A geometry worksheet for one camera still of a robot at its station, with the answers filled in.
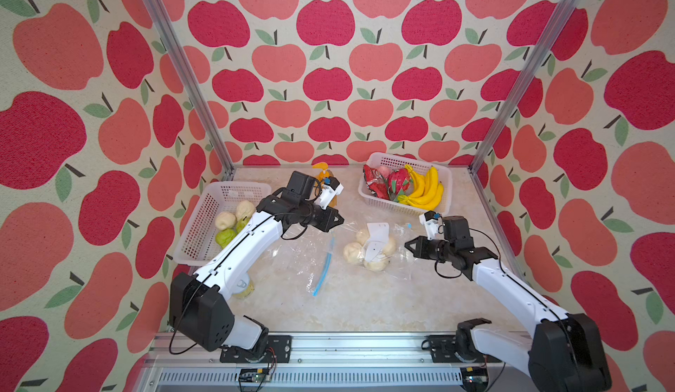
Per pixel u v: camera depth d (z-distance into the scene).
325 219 0.68
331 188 0.69
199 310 0.41
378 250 0.84
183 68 0.87
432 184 1.02
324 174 0.89
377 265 0.85
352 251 0.81
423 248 0.74
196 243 0.92
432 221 0.78
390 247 0.89
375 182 1.01
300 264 0.93
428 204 0.99
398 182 1.05
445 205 0.96
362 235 0.88
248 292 0.84
